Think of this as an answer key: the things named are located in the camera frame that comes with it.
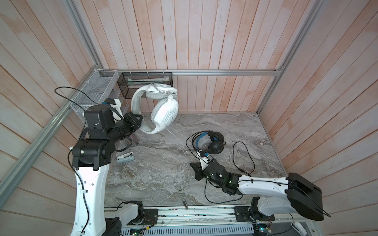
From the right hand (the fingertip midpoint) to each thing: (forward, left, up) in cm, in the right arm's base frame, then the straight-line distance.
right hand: (191, 164), depth 79 cm
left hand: (+5, +20, +31) cm, 37 cm away
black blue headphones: (+16, -16, -6) cm, 23 cm away
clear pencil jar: (+19, +40, -7) cm, 45 cm away
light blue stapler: (+8, +41, -10) cm, 43 cm away
